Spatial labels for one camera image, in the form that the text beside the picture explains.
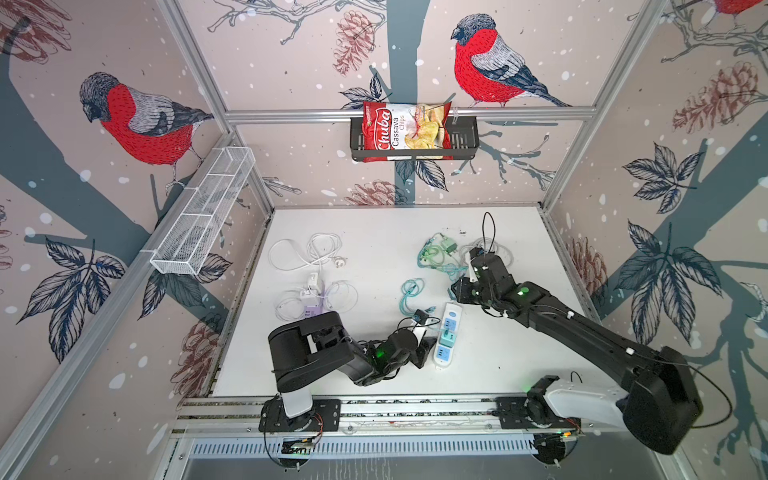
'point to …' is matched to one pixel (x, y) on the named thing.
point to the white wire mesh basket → (187, 241)
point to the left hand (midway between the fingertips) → (433, 343)
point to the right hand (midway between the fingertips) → (450, 292)
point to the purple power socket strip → (316, 310)
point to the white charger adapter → (313, 285)
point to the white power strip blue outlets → (451, 324)
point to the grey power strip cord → (508, 255)
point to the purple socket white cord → (284, 254)
